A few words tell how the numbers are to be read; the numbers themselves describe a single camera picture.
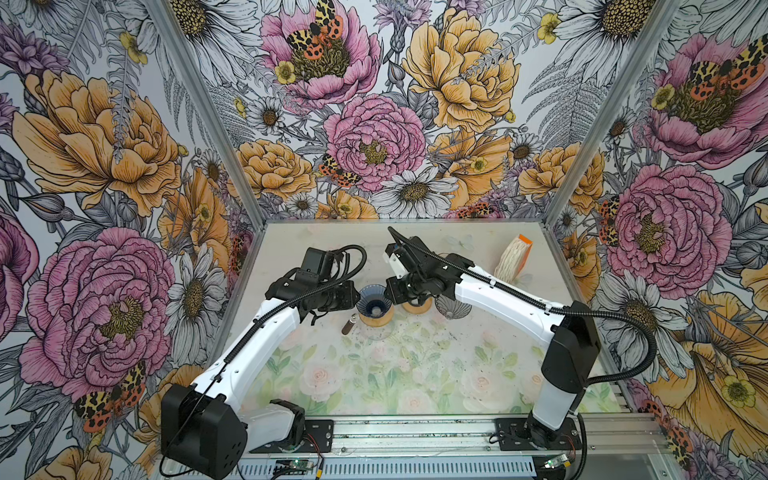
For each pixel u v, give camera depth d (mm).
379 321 813
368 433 762
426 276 606
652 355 436
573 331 478
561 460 715
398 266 661
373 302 845
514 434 741
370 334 917
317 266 613
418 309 945
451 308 967
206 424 380
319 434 739
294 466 705
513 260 994
